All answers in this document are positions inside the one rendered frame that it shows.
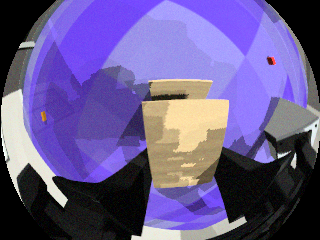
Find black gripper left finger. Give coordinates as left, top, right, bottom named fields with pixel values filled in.
left=52, top=148, right=152, bottom=236

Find tan triangular block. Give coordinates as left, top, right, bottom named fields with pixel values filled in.
left=141, top=99, right=229, bottom=188
left=148, top=79, right=212, bottom=100

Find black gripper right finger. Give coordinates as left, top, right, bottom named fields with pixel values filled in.
left=213, top=147, right=296, bottom=224

